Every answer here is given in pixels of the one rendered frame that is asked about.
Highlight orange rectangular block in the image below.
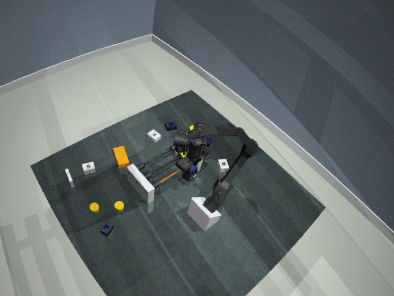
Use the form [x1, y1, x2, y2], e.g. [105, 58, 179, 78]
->
[113, 146, 129, 168]

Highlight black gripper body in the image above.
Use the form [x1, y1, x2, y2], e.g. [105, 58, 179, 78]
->
[176, 145, 210, 172]

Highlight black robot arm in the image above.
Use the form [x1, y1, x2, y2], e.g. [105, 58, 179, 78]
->
[173, 122, 259, 213]

